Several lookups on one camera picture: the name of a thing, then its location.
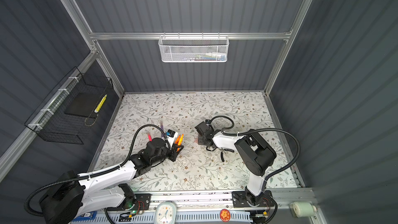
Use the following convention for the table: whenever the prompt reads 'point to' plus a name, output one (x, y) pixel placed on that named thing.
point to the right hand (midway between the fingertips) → (204, 138)
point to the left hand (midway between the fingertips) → (183, 148)
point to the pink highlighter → (150, 137)
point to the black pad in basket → (83, 104)
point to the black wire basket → (51, 123)
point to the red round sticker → (225, 215)
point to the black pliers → (223, 150)
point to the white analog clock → (165, 213)
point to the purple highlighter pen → (162, 128)
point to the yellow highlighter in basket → (100, 103)
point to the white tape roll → (301, 209)
